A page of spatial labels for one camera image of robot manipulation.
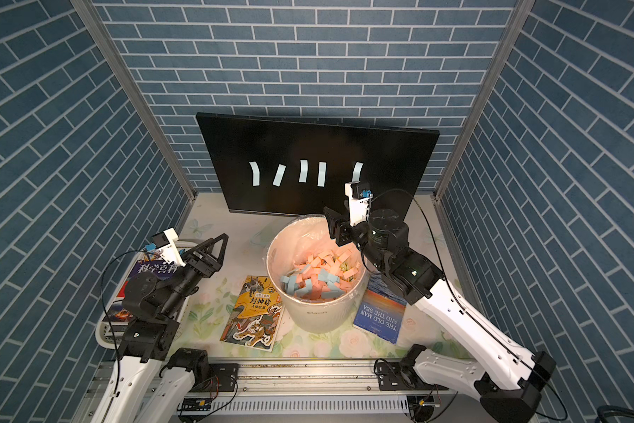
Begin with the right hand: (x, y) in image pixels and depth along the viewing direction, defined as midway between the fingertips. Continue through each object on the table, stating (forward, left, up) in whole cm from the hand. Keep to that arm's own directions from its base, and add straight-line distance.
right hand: (338, 208), depth 63 cm
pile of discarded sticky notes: (-4, +4, -27) cm, 27 cm away
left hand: (-7, +26, -6) cm, 28 cm away
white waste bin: (+3, +11, -17) cm, 21 cm away
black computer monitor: (+42, -20, -15) cm, 49 cm away
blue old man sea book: (-9, -16, -39) cm, 43 cm away
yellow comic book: (-15, +24, -38) cm, 47 cm away
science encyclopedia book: (-5, +57, -28) cm, 64 cm away
